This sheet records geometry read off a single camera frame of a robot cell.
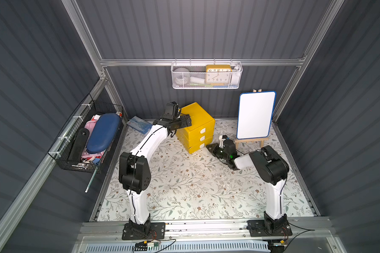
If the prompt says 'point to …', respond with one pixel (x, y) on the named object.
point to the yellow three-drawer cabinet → (200, 134)
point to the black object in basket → (78, 146)
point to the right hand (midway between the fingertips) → (209, 144)
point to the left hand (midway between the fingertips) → (187, 121)
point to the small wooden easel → (237, 141)
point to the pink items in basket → (86, 156)
